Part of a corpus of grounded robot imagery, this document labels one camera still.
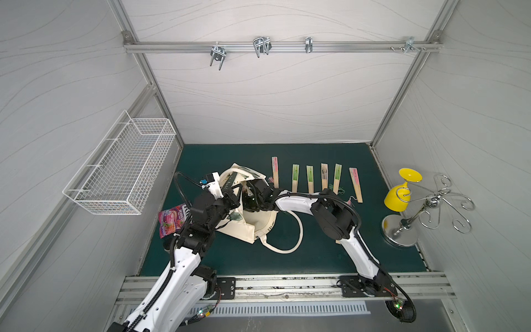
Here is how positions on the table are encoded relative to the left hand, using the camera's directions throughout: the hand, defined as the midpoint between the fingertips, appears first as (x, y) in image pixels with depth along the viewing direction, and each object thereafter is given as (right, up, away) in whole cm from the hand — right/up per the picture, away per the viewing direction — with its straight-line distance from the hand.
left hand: (240, 186), depth 73 cm
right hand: (-5, -10, +19) cm, 23 cm away
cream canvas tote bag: (+3, -15, +1) cm, 15 cm away
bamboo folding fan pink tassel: (+40, +6, +36) cm, 54 cm away
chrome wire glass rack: (+66, -21, +13) cm, 70 cm away
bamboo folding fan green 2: (+46, +2, +34) cm, 58 cm away
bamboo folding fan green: (+31, +1, +32) cm, 45 cm away
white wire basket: (-40, +5, -4) cm, 41 cm away
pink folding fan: (+13, +4, +34) cm, 37 cm away
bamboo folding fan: (+23, 0, +31) cm, 39 cm away
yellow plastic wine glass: (+53, -3, -6) cm, 54 cm away
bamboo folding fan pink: (+56, +2, +34) cm, 66 cm away
